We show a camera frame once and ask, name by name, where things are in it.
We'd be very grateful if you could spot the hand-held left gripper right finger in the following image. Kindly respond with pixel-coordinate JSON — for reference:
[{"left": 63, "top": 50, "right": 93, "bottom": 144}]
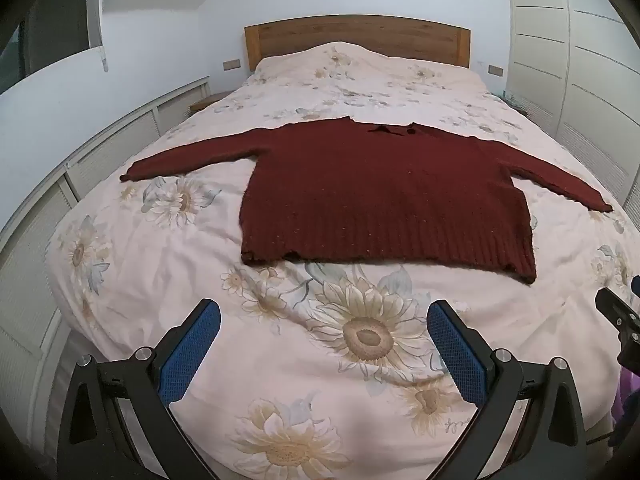
[{"left": 426, "top": 300, "right": 587, "bottom": 480}]

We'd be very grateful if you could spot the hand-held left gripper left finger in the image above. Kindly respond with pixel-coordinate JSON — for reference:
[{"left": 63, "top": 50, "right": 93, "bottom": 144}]
[{"left": 56, "top": 298, "right": 222, "bottom": 480}]

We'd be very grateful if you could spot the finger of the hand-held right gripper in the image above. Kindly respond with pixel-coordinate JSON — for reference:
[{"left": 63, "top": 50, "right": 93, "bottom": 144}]
[{"left": 595, "top": 287, "right": 640, "bottom": 376}]

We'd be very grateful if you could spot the dark red knit sweater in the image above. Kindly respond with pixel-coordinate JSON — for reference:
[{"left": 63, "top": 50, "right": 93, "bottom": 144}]
[{"left": 119, "top": 116, "right": 615, "bottom": 285}]

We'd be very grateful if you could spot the purple cloth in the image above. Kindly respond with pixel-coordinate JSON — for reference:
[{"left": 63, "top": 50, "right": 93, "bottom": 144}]
[{"left": 607, "top": 365, "right": 640, "bottom": 441}]

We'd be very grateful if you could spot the floral duvet bed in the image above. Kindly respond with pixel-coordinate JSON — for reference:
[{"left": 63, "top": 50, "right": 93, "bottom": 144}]
[{"left": 45, "top": 42, "right": 640, "bottom": 480}]

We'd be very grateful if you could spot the white louvred cabinet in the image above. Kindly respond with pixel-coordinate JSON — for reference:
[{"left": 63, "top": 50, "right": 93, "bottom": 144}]
[{"left": 0, "top": 76, "right": 211, "bottom": 411}]

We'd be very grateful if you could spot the wooden nightstand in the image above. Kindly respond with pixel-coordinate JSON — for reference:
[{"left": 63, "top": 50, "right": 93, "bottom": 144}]
[{"left": 189, "top": 91, "right": 232, "bottom": 113}]

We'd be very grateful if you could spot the white wardrobe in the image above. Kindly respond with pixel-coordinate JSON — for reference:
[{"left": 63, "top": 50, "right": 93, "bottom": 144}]
[{"left": 507, "top": 0, "right": 640, "bottom": 206}]

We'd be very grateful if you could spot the wooden headboard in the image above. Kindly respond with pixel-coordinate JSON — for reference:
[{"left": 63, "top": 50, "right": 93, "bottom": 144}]
[{"left": 244, "top": 15, "right": 472, "bottom": 72}]

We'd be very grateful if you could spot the window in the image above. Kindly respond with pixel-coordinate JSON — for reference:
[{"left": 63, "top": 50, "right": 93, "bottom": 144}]
[{"left": 0, "top": 22, "right": 27, "bottom": 95}]

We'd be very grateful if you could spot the grey roller blind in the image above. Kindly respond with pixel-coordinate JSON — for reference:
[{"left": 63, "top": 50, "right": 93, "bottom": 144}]
[{"left": 20, "top": 0, "right": 109, "bottom": 72}]

